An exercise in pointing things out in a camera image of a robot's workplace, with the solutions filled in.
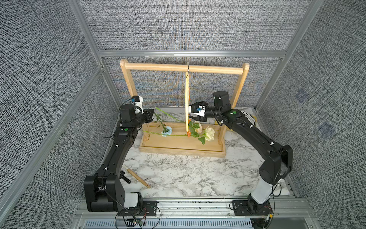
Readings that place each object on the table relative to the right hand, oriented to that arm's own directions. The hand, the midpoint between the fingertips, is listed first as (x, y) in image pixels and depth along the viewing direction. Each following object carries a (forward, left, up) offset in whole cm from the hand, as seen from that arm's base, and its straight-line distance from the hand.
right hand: (190, 104), depth 75 cm
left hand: (+1, +19, -4) cm, 19 cm away
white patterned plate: (+16, -48, -31) cm, 59 cm away
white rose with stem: (-11, -11, -13) cm, 20 cm away
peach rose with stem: (-4, -3, -14) cm, 15 cm away
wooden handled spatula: (-27, +31, -32) cm, 52 cm away
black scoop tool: (-28, +40, -32) cm, 58 cm away
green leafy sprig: (-3, +15, -19) cm, 24 cm away
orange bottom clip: (-11, +1, -12) cm, 16 cm away
